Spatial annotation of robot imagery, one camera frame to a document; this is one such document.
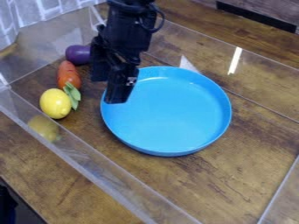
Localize purple toy eggplant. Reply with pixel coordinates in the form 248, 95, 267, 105
65, 45, 89, 65

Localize blue round plastic tray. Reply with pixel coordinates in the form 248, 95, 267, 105
100, 66, 232, 157

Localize clear acrylic enclosure wall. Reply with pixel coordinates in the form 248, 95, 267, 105
0, 3, 299, 224

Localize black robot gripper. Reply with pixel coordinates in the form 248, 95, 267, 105
89, 0, 157, 104

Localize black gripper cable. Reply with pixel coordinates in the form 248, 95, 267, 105
137, 1, 165, 33

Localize orange toy carrot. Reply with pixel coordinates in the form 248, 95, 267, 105
57, 60, 81, 110

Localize yellow toy lemon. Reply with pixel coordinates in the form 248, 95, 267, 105
40, 88, 71, 119

